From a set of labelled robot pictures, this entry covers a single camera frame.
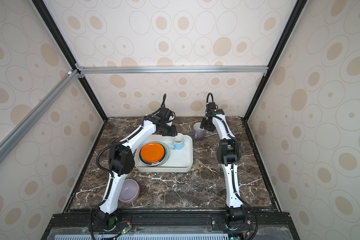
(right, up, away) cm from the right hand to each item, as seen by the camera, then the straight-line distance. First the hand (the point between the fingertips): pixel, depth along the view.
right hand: (204, 126), depth 106 cm
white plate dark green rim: (-28, -22, -14) cm, 39 cm away
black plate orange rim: (-35, -17, -12) cm, 41 cm away
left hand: (-18, -3, -13) cm, 22 cm away
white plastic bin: (-17, -23, -12) cm, 31 cm away
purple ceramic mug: (-4, -5, -3) cm, 7 cm away
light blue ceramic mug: (-19, -11, -12) cm, 24 cm away
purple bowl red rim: (-43, -36, -29) cm, 63 cm away
